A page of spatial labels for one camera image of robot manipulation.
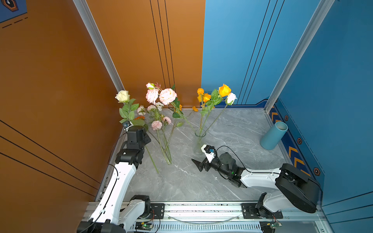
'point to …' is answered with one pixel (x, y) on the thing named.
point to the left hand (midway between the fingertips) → (142, 132)
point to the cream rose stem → (127, 113)
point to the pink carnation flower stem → (159, 126)
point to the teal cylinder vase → (271, 139)
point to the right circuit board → (269, 226)
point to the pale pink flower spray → (155, 107)
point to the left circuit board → (143, 225)
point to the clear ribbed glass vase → (199, 134)
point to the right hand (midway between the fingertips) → (197, 153)
